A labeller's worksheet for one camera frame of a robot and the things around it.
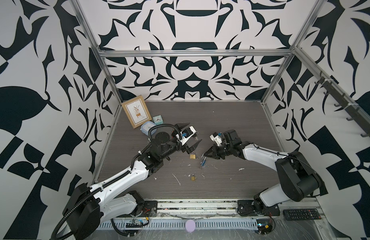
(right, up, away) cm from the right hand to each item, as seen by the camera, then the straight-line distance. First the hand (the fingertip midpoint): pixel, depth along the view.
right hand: (205, 154), depth 84 cm
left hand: (-7, +16, -14) cm, 22 cm away
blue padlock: (-1, -5, +1) cm, 5 cm away
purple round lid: (-9, -24, -22) cm, 34 cm away
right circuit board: (+26, -31, -13) cm, 42 cm away
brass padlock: (-7, -3, +8) cm, 11 cm away
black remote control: (+44, -26, -12) cm, 52 cm away
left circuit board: (-33, -29, -14) cm, 46 cm away
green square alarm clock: (-30, +19, +22) cm, 42 cm away
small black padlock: (-4, +7, +15) cm, 17 cm away
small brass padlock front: (-7, -13, 0) cm, 15 cm away
